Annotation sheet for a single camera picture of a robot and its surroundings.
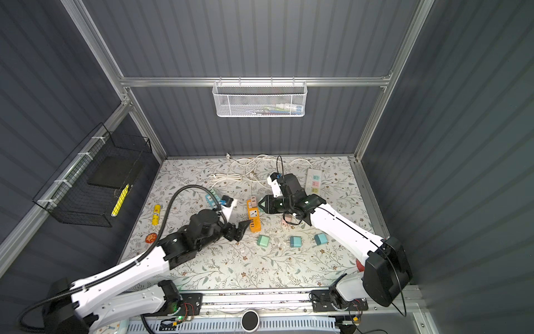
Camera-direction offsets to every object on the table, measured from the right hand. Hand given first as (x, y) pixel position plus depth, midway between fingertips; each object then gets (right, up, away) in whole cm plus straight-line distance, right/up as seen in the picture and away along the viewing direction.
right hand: (263, 205), depth 79 cm
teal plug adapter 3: (+24, -15, +8) cm, 29 cm away
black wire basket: (-61, +7, -7) cm, 62 cm away
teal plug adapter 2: (+14, -16, +7) cm, 22 cm away
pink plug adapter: (-5, 0, +14) cm, 15 cm away
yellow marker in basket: (-48, +3, -10) cm, 49 cm away
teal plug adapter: (0, -16, +8) cm, 18 cm away
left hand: (-8, -3, -4) cm, 10 cm away
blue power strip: (-26, 0, +20) cm, 33 cm away
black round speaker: (-3, -35, -13) cm, 38 cm away
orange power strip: (-5, -6, +15) cm, 17 cm away
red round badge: (-49, -16, +10) cm, 52 cm away
